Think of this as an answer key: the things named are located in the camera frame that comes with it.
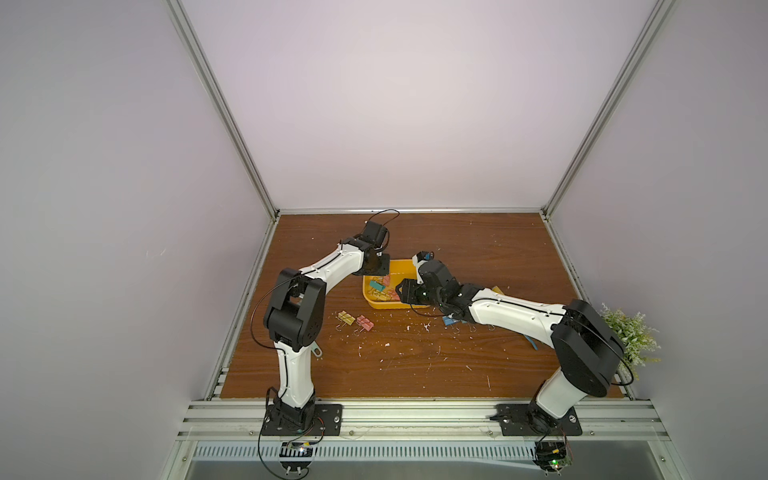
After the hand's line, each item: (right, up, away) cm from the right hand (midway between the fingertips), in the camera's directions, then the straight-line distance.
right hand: (400, 284), depth 85 cm
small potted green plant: (+55, -10, -17) cm, 58 cm away
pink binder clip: (-11, -13, +4) cm, 17 cm away
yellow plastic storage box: (-7, -4, +10) cm, 13 cm away
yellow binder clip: (-16, -11, +5) cm, 20 cm away
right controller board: (+35, -38, -17) cm, 54 cm away
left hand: (-5, +4, +12) cm, 13 cm away
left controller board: (-26, -39, -14) cm, 49 cm away
